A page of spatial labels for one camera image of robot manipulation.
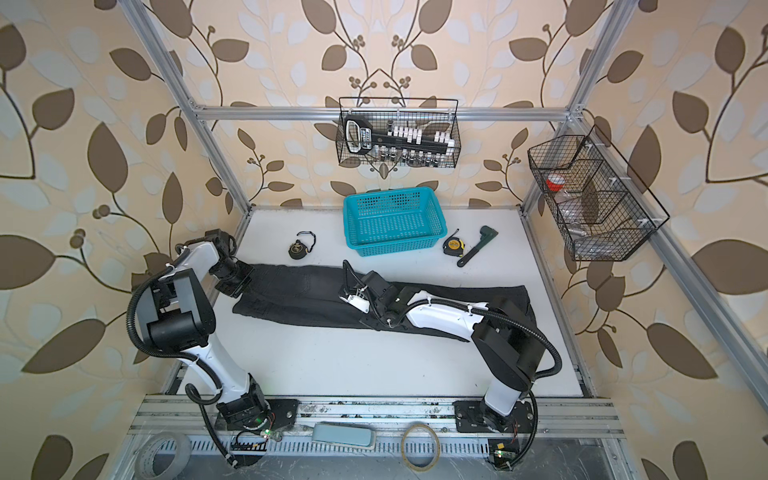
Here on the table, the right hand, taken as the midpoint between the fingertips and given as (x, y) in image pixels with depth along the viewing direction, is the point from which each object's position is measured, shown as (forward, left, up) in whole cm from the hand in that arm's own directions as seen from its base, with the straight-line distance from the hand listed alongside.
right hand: (367, 308), depth 86 cm
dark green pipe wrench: (+31, -44, -5) cm, 54 cm away
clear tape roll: (-33, +50, -4) cm, 60 cm away
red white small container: (+22, -53, +27) cm, 64 cm away
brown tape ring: (-33, -17, -3) cm, 37 cm away
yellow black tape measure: (+25, -30, -3) cm, 39 cm away
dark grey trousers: (+9, +17, -6) cm, 20 cm away
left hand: (+10, +36, 0) cm, 38 cm away
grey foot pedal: (-31, +2, -3) cm, 31 cm away
